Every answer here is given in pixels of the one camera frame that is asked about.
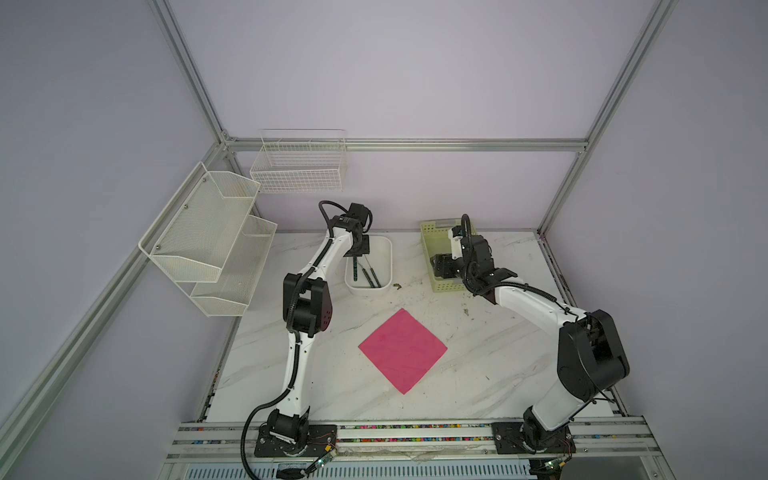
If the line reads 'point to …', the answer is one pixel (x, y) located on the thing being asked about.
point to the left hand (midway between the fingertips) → (355, 250)
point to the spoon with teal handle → (355, 268)
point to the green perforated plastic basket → (436, 241)
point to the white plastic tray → (380, 259)
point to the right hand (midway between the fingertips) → (439, 256)
